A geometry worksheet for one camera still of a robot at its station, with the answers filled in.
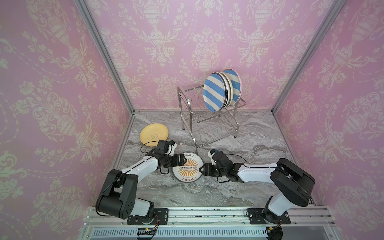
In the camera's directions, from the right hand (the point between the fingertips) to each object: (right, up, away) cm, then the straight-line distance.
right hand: (201, 170), depth 87 cm
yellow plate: (-33, +21, +20) cm, 44 cm away
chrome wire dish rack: (+4, +25, +19) cm, 31 cm away
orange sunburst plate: (-7, -2, +2) cm, 8 cm away
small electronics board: (-28, -26, -14) cm, 40 cm away
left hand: (-12, +4, +3) cm, 13 cm away
